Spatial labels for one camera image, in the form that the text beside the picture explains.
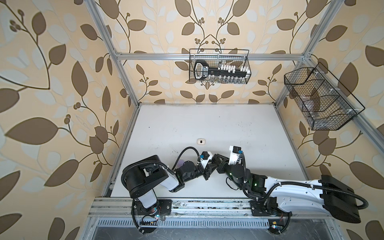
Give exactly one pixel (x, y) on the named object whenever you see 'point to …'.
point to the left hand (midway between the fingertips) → (219, 163)
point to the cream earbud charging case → (201, 141)
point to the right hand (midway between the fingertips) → (215, 157)
